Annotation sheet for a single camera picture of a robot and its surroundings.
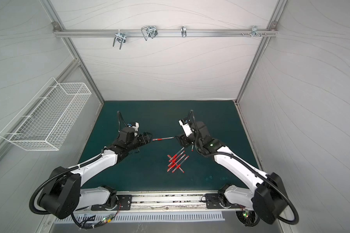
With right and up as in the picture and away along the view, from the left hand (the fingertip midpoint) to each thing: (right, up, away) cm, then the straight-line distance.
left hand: (147, 136), depth 87 cm
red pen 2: (+28, -10, +6) cm, 30 cm away
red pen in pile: (+17, -12, +3) cm, 21 cm away
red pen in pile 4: (+19, -17, -1) cm, 26 cm away
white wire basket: (-45, +9, -19) cm, 49 cm away
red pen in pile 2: (+22, -11, +5) cm, 25 cm away
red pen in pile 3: (+14, -19, -3) cm, 23 cm away
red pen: (+4, -4, +11) cm, 13 cm away
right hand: (+20, +3, -7) cm, 21 cm away
